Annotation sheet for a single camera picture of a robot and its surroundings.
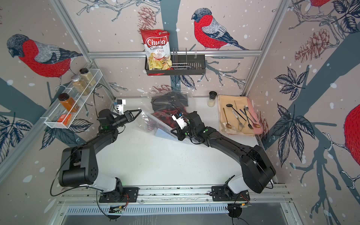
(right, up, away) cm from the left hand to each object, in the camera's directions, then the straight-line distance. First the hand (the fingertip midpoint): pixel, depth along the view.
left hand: (142, 108), depth 82 cm
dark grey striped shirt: (+12, +6, +32) cm, 35 cm away
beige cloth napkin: (+72, +5, +36) cm, 81 cm away
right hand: (+18, -13, -2) cm, 23 cm away
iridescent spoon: (+79, -13, +18) cm, 82 cm away
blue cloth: (+11, -15, +1) cm, 18 cm away
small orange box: (-32, -6, -15) cm, 36 cm away
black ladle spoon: (+64, +2, +32) cm, 72 cm away
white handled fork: (+66, -5, +25) cm, 70 cm away
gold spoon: (+58, -12, +19) cm, 62 cm away
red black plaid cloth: (+10, -6, +22) cm, 25 cm away
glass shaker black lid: (+47, +11, +25) cm, 55 cm away
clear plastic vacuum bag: (-7, +2, +33) cm, 33 cm away
